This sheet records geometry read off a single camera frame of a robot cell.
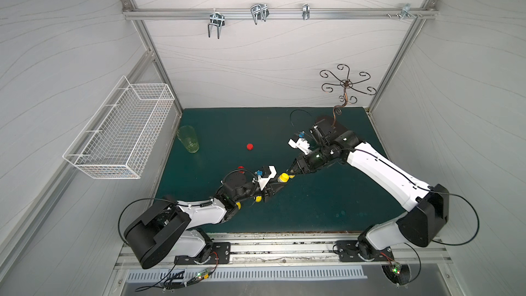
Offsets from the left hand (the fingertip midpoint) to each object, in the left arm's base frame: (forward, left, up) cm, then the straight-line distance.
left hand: (284, 181), depth 74 cm
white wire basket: (+6, +58, +14) cm, 60 cm away
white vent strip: (-28, +34, -17) cm, 47 cm away
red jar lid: (+27, +16, -17) cm, 35 cm away
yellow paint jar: (0, +1, +2) cm, 2 cm away
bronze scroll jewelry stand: (+39, -28, +14) cm, 50 cm away
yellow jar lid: (-4, +10, -9) cm, 14 cm away
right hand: (+2, -2, +3) cm, 4 cm away
